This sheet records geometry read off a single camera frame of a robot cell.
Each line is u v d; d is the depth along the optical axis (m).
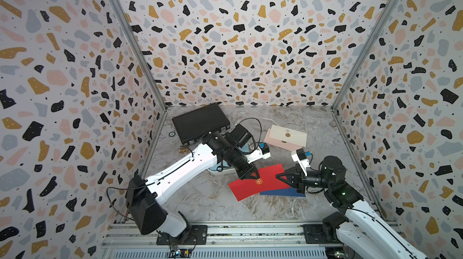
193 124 1.04
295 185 0.64
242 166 0.61
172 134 1.07
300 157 0.62
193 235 0.73
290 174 0.66
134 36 0.87
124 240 0.73
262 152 0.63
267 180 0.69
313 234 0.73
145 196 0.40
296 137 1.07
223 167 0.60
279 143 1.03
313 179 0.62
